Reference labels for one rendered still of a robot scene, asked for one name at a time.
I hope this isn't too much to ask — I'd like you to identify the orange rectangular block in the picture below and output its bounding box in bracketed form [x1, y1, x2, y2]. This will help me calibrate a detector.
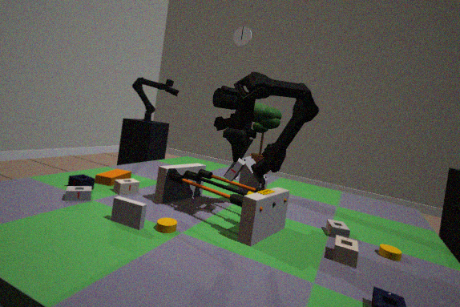
[95, 168, 131, 186]

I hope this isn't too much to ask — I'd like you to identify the yellow short cylinder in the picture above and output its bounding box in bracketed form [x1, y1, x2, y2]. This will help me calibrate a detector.
[156, 218, 177, 233]
[379, 244, 401, 261]

